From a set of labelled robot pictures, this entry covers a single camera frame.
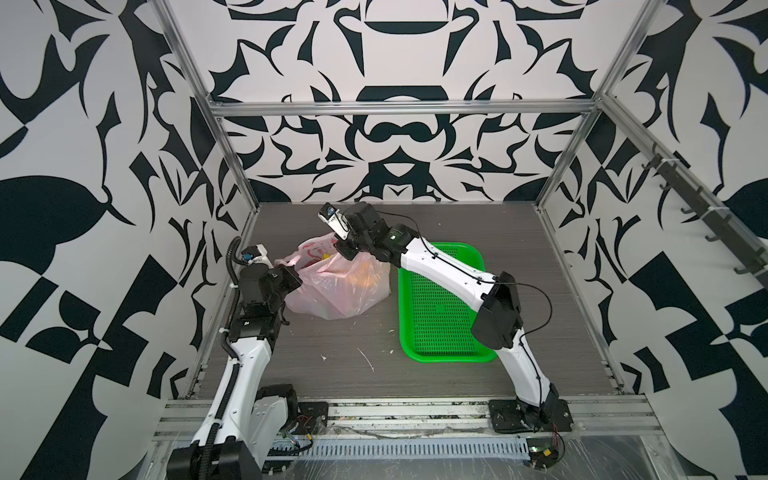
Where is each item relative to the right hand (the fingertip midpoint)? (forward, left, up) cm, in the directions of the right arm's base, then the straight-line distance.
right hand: (338, 228), depth 82 cm
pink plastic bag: (-13, +1, -8) cm, 16 cm away
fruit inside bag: (-8, -7, -11) cm, 15 cm away
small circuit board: (-48, -49, -25) cm, 73 cm away
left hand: (-8, +12, -2) cm, 15 cm away
